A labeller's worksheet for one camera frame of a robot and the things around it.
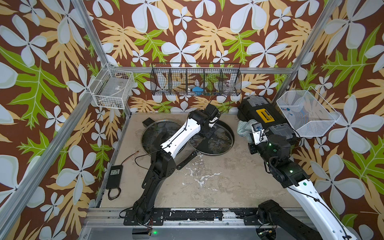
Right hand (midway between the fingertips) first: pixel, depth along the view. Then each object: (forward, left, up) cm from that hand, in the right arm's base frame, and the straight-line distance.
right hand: (251, 132), depth 71 cm
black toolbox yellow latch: (+29, -18, -13) cm, 36 cm away
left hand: (+11, +19, -12) cm, 25 cm away
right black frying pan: (+1, +26, -21) cm, 33 cm away
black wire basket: (+43, +26, +2) cm, 50 cm away
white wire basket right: (+15, -37, -3) cm, 40 cm away
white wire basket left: (+31, +76, +4) cm, 82 cm away
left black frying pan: (+32, +63, -27) cm, 75 cm away
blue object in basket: (+36, +25, -2) cm, 44 cm away
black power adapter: (-11, +75, -29) cm, 81 cm away
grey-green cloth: (+1, +4, +1) cm, 4 cm away
